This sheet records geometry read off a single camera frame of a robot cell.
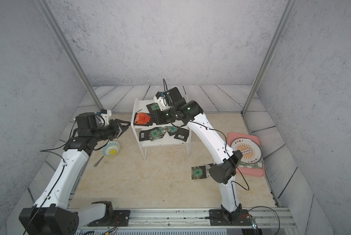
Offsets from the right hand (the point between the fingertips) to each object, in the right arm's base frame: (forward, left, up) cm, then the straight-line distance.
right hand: (151, 120), depth 70 cm
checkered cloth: (-6, -60, -35) cm, 70 cm away
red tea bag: (+1, +5, -1) cm, 5 cm away
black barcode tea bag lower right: (+6, -14, -18) cm, 24 cm away
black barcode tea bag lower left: (+5, +8, -18) cm, 20 cm away
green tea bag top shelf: (+10, 0, -1) cm, 10 cm away
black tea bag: (+1, -1, 0) cm, 2 cm away
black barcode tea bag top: (-10, -29, -34) cm, 46 cm away
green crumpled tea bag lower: (+5, +1, -17) cm, 18 cm away
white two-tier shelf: (+12, +10, -2) cm, 16 cm away
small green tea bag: (-11, -24, -33) cm, 43 cm away
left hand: (0, +10, -3) cm, 11 cm away
